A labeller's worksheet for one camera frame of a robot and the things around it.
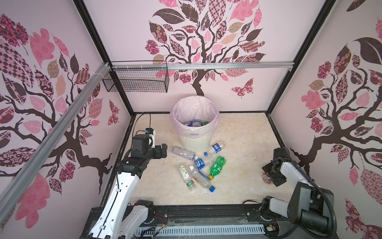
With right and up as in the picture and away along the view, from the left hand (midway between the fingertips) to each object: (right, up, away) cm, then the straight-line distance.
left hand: (158, 148), depth 77 cm
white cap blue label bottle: (+20, +14, +19) cm, 31 cm away
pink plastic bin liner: (+19, +24, +19) cm, 36 cm away
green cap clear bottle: (+14, -16, +5) cm, 22 cm away
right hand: (+65, -17, +11) cm, 68 cm away
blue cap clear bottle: (+25, -20, +8) cm, 33 cm away
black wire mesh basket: (-10, +44, +18) cm, 49 cm away
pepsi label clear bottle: (+33, -3, +18) cm, 37 cm away
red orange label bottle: (+60, -18, +6) cm, 63 cm away
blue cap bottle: (+15, +13, +21) cm, 29 cm away
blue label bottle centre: (+23, -10, +9) cm, 27 cm away
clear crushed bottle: (+12, -6, +18) cm, 22 cm away
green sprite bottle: (+32, -12, +9) cm, 35 cm away
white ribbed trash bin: (+20, 0, +12) cm, 23 cm away
